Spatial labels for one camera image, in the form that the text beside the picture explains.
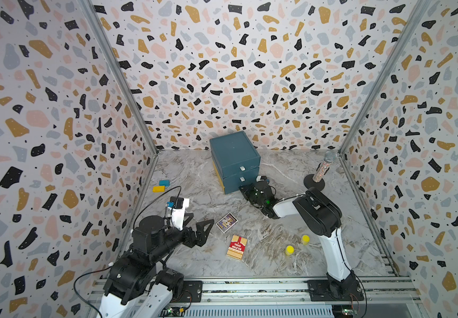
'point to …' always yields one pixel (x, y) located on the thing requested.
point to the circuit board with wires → (173, 311)
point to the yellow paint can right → (306, 239)
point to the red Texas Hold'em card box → (236, 247)
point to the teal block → (164, 183)
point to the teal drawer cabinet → (236, 159)
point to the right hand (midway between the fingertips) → (238, 186)
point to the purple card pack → (227, 222)
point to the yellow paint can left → (289, 250)
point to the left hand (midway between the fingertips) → (204, 218)
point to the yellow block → (158, 189)
